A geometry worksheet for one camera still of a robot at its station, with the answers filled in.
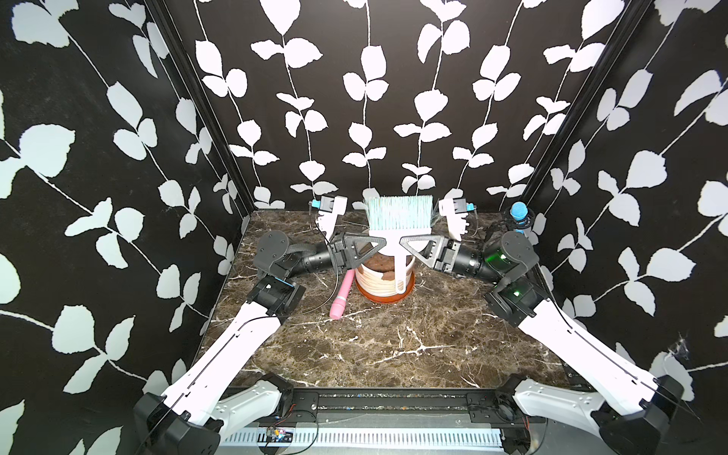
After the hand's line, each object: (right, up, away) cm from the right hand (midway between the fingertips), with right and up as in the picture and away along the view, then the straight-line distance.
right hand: (402, 245), depth 52 cm
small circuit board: (-30, -50, +19) cm, 61 cm away
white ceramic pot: (-6, -13, +34) cm, 37 cm away
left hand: (-4, 0, 0) cm, 4 cm away
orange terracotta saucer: (-1, -19, +40) cm, 45 cm away
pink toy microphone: (-17, -21, +38) cm, 47 cm away
